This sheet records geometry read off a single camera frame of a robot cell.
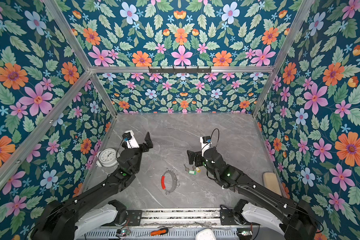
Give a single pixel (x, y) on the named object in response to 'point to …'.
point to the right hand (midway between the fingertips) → (194, 149)
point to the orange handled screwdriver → (160, 231)
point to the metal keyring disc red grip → (175, 182)
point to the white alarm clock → (107, 157)
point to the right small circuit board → (244, 231)
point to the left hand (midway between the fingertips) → (141, 130)
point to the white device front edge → (205, 234)
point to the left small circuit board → (125, 232)
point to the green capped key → (189, 171)
